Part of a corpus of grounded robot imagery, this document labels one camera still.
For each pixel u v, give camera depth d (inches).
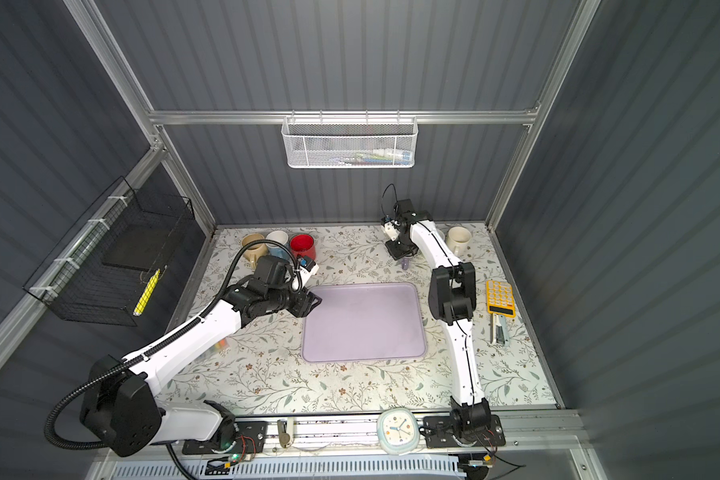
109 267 28.9
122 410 15.9
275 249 40.3
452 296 25.3
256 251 41.3
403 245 35.2
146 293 26.8
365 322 37.3
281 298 26.8
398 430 28.4
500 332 35.0
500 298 38.9
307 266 28.5
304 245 42.1
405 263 39.9
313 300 29.8
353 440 29.1
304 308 28.8
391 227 37.9
